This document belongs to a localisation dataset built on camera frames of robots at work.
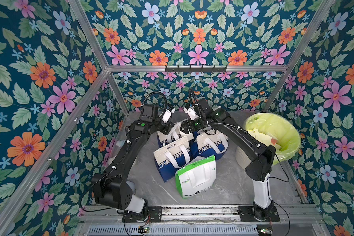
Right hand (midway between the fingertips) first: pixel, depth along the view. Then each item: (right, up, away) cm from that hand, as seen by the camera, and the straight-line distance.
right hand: (190, 122), depth 81 cm
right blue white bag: (+12, -11, -2) cm, 16 cm away
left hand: (-9, 0, -2) cm, 10 cm away
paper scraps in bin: (+46, -10, +6) cm, 47 cm away
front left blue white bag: (-9, -19, -4) cm, 21 cm away
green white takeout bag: (+3, -26, -12) cm, 29 cm away
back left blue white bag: (-8, -6, -6) cm, 11 cm away
